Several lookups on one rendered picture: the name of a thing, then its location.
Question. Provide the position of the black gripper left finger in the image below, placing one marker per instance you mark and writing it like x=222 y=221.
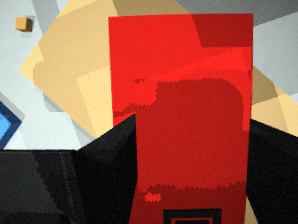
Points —
x=91 y=185

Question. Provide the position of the red rectangular block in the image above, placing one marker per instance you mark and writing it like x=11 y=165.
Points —
x=188 y=79

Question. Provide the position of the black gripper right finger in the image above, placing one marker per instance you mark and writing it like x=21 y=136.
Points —
x=272 y=174

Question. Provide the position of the small orange cube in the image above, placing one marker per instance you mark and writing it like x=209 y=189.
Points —
x=24 y=24

